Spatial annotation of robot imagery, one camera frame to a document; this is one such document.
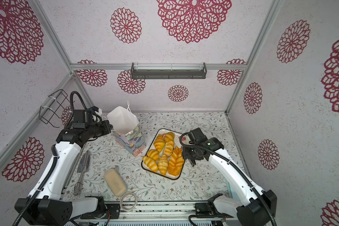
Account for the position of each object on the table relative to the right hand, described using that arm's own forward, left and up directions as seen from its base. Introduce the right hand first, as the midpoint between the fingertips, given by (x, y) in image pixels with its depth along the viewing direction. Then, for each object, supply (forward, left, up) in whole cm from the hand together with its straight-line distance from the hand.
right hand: (185, 152), depth 76 cm
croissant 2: (+20, +10, -14) cm, 26 cm away
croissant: (+14, +17, -14) cm, 26 cm away
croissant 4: (+5, +19, -12) cm, 23 cm away
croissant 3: (+11, +10, -14) cm, 20 cm away
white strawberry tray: (+12, +22, -15) cm, 30 cm away
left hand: (+8, +40, +9) cm, 42 cm away
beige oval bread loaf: (-14, +39, -13) cm, 43 cm away
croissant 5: (-1, +21, -14) cm, 25 cm away
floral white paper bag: (+24, +41, -11) cm, 49 cm away
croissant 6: (-1, +13, -14) cm, 19 cm away
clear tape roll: (-24, +27, -16) cm, 39 cm away
